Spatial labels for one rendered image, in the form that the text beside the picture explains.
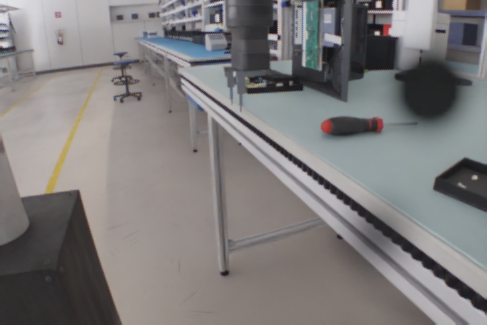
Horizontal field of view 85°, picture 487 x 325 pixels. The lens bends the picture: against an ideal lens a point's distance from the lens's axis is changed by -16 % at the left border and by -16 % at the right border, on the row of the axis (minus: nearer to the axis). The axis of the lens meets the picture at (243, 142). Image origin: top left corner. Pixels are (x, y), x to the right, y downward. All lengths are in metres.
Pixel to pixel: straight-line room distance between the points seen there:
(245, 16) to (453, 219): 0.36
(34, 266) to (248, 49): 0.44
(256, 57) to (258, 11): 0.07
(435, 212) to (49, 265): 0.48
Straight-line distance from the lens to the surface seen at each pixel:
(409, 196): 0.31
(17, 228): 0.59
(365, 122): 0.45
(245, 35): 0.47
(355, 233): 0.36
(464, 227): 0.29
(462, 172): 0.39
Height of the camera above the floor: 1.15
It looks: 21 degrees down
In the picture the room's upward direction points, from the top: 1 degrees counter-clockwise
